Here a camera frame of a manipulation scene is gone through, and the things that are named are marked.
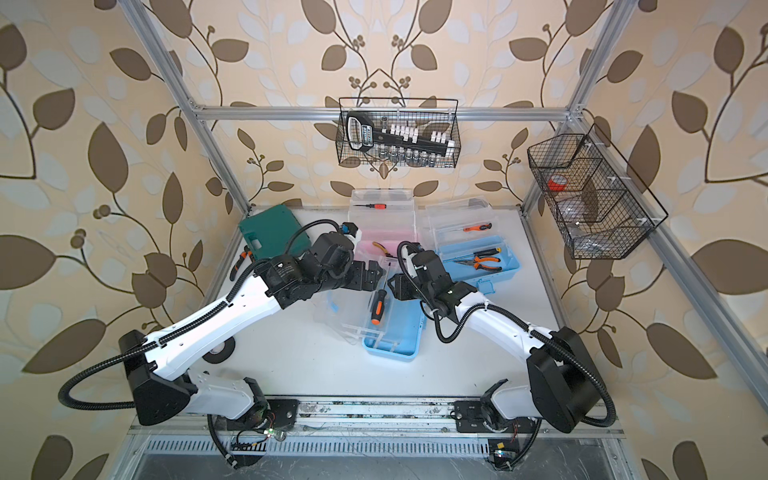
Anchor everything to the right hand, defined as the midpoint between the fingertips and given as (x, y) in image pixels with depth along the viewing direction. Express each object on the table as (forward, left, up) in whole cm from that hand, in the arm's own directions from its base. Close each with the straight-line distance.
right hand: (396, 281), depth 85 cm
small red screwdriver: (+32, +8, 0) cm, 33 cm away
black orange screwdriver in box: (+16, -32, -10) cm, 37 cm away
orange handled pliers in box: (+14, -28, -11) cm, 33 cm away
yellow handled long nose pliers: (+21, +4, -12) cm, 24 cm away
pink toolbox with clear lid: (+30, +3, -5) cm, 31 cm away
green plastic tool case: (+28, +47, -9) cm, 56 cm away
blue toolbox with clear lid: (-15, +3, +2) cm, 15 cm away
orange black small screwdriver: (+23, -29, -4) cm, 37 cm away
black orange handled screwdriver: (-9, +5, +3) cm, 11 cm away
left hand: (-3, +7, +13) cm, 15 cm away
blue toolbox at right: (+26, -28, -13) cm, 40 cm away
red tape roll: (+17, -45, +20) cm, 52 cm away
